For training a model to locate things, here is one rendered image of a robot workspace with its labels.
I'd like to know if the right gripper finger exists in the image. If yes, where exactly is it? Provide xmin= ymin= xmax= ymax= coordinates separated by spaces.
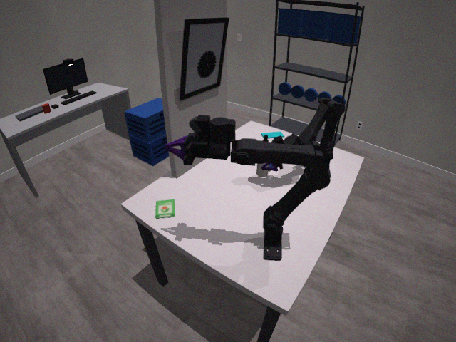
xmin=261 ymin=163 xmax=278 ymax=171

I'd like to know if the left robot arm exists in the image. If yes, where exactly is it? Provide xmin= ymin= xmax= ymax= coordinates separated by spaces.
xmin=189 ymin=115 xmax=331 ymax=261

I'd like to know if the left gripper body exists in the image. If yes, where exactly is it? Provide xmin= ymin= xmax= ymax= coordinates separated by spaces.
xmin=183 ymin=133 xmax=211 ymax=165

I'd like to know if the black rectangular frame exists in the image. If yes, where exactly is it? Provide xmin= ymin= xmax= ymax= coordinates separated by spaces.
xmin=180 ymin=17 xmax=229 ymax=100

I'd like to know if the grey mirror glass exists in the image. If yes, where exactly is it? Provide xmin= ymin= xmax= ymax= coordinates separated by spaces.
xmin=185 ymin=23 xmax=224 ymax=94

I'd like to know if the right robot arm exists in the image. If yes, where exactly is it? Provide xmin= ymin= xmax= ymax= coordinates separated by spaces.
xmin=272 ymin=98 xmax=345 ymax=178

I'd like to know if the teal flat rectangular block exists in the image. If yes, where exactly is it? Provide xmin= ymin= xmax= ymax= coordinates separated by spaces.
xmin=261 ymin=132 xmax=284 ymax=138

